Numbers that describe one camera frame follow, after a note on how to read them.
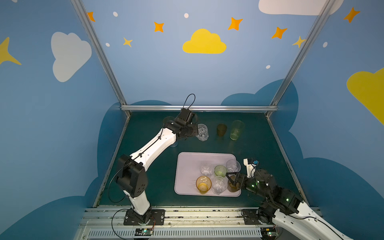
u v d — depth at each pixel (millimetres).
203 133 911
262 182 552
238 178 650
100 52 843
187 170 908
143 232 705
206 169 866
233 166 883
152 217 733
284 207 514
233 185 657
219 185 849
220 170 883
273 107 1163
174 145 1020
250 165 689
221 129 1052
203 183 841
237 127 996
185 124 637
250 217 748
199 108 1300
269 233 708
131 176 442
